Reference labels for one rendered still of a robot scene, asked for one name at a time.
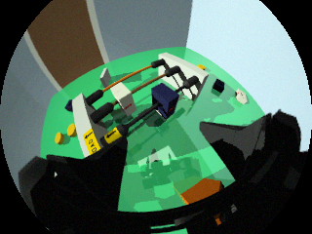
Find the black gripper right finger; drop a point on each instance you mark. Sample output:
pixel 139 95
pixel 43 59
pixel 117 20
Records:
pixel 234 144

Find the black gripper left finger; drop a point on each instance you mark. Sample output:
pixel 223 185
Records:
pixel 100 173

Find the yellow round disc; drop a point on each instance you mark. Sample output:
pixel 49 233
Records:
pixel 59 138
pixel 71 131
pixel 202 67

